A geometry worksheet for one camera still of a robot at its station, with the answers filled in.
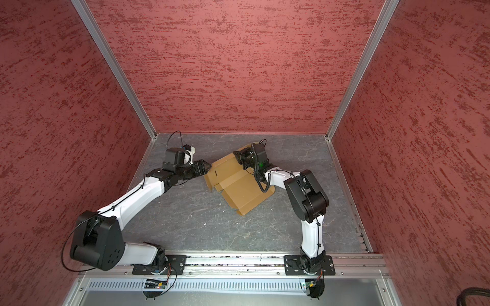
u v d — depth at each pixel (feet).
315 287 2.33
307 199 1.72
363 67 2.89
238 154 2.77
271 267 2.48
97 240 1.36
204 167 2.55
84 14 2.35
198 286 2.54
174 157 2.16
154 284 2.37
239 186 3.24
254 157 2.42
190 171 2.43
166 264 2.39
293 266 2.42
